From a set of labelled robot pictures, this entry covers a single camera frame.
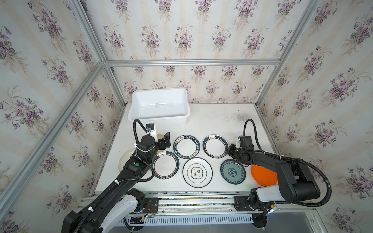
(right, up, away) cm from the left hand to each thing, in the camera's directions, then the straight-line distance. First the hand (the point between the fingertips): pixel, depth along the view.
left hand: (162, 133), depth 78 cm
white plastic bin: (-3, +17, +40) cm, 44 cm away
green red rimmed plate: (0, -21, +12) cm, 25 cm away
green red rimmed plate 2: (+33, -11, +18) cm, 39 cm away
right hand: (+42, -12, +15) cm, 46 cm away
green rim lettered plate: (+13, -11, +18) cm, 25 cm away
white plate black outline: (+20, -24, +6) cm, 32 cm away
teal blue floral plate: (+41, -24, +7) cm, 48 cm away
